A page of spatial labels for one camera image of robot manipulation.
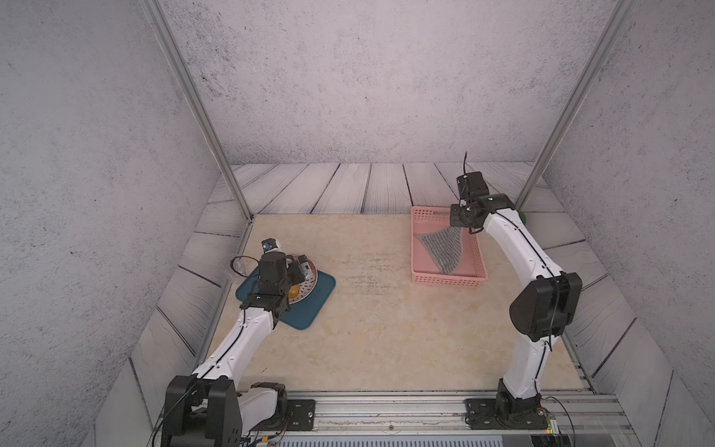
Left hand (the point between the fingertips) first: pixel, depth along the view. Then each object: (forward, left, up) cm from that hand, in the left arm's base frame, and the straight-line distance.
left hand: (298, 260), depth 86 cm
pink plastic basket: (+7, -60, -16) cm, 62 cm away
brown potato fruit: (-3, +4, -13) cm, 14 cm away
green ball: (+28, -85, -11) cm, 90 cm away
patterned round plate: (0, 0, -16) cm, 16 cm away
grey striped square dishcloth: (+18, -52, -16) cm, 57 cm away
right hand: (+11, -51, +7) cm, 53 cm away
